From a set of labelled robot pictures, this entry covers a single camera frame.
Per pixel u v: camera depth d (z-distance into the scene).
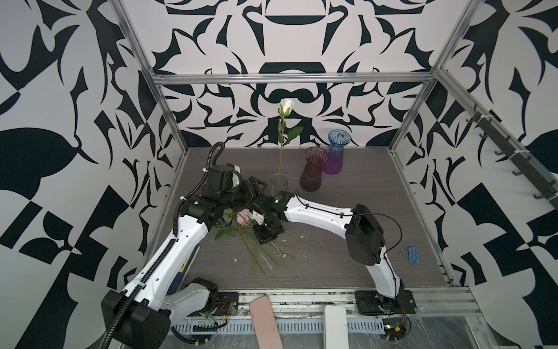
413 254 0.83
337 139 1.00
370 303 0.74
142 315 0.36
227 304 0.74
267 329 0.68
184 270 0.80
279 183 0.85
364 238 0.50
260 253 0.85
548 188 0.50
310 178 1.07
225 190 0.57
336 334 0.66
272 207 0.62
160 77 0.91
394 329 0.71
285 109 0.76
